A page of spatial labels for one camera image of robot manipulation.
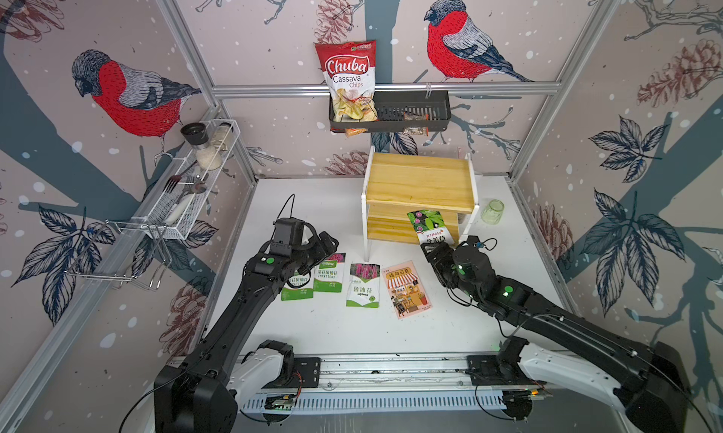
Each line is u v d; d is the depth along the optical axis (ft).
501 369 2.16
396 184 2.44
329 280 2.97
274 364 1.96
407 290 2.89
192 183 2.34
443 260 2.21
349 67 2.67
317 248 2.29
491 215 3.31
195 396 1.21
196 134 2.42
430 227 2.79
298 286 2.09
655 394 1.25
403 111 3.51
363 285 2.92
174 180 2.34
